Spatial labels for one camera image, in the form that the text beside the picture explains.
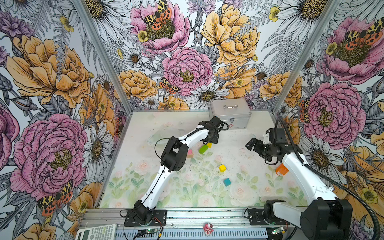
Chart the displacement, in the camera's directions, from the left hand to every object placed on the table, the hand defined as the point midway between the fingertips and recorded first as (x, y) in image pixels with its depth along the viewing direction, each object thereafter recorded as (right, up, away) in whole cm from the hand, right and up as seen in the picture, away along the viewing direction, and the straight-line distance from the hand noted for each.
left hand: (209, 142), depth 102 cm
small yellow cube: (0, -2, -1) cm, 2 cm away
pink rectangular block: (-12, -5, -8) cm, 16 cm away
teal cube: (+9, -20, -17) cm, 28 cm away
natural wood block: (-12, -8, -8) cm, 17 cm away
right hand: (+22, -4, -20) cm, 30 cm away
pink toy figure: (-3, -35, -35) cm, 49 cm away
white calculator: (-49, -37, -33) cm, 70 cm away
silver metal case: (+17, +20, 0) cm, 26 cm away
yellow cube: (+7, -14, -13) cm, 20 cm away
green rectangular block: (-4, -4, -3) cm, 7 cm away
